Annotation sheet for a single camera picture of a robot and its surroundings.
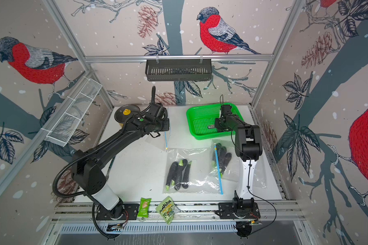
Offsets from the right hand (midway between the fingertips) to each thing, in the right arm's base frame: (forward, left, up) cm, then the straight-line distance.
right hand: (219, 122), depth 108 cm
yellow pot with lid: (-2, +65, +12) cm, 66 cm away
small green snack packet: (-55, +42, -1) cm, 69 cm away
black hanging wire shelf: (+25, +26, +27) cm, 45 cm away
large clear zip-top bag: (-42, +14, +2) cm, 44 cm away
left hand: (-16, +32, +20) cm, 41 cm away
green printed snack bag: (-55, +30, -1) cm, 63 cm away
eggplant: (-39, +26, +2) cm, 47 cm away
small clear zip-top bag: (-37, -3, +1) cm, 37 cm away
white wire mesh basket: (-22, +81, +28) cm, 89 cm away
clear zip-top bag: (-17, +40, 0) cm, 43 cm away
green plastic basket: (+5, +13, -2) cm, 14 cm away
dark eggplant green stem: (-30, +1, +3) cm, 30 cm away
